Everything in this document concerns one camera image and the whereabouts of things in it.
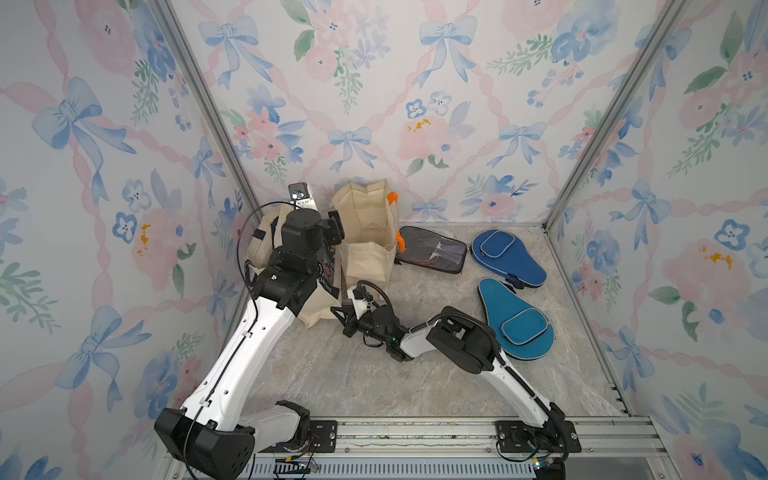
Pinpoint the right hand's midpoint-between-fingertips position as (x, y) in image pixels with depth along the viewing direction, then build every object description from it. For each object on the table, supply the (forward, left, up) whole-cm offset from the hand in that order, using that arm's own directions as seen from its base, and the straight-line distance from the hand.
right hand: (329, 310), depth 94 cm
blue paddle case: (+22, -60, +1) cm, 64 cm away
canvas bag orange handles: (+34, -11, -1) cm, 36 cm away
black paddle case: (+25, -34, 0) cm, 42 cm away
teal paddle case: (-7, -59, 0) cm, 59 cm away
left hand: (+5, -4, +38) cm, 38 cm away
